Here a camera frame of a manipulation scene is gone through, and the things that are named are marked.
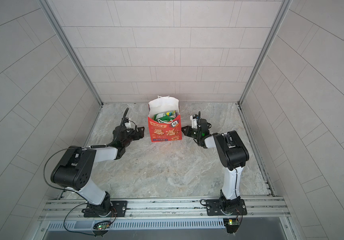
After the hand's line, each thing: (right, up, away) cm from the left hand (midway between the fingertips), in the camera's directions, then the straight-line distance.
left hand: (143, 125), depth 94 cm
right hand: (+24, -2, +3) cm, 24 cm away
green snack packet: (+15, +6, -8) cm, 18 cm away
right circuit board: (+47, -43, -24) cm, 69 cm away
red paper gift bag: (+14, -3, -9) cm, 17 cm away
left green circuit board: (-11, -42, -29) cm, 52 cm away
